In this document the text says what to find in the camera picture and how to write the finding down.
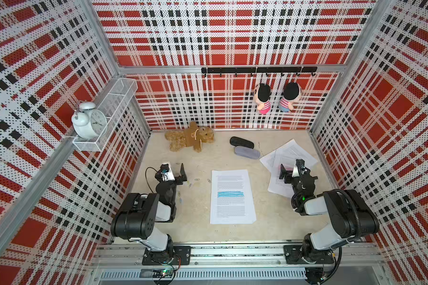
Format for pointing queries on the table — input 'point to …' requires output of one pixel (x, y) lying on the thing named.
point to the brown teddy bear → (192, 136)
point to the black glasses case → (237, 142)
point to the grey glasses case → (246, 152)
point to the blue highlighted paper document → (232, 198)
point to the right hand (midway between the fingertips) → (293, 164)
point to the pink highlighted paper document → (277, 185)
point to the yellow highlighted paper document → (288, 154)
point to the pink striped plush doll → (261, 97)
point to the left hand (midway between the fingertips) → (177, 164)
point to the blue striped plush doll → (292, 93)
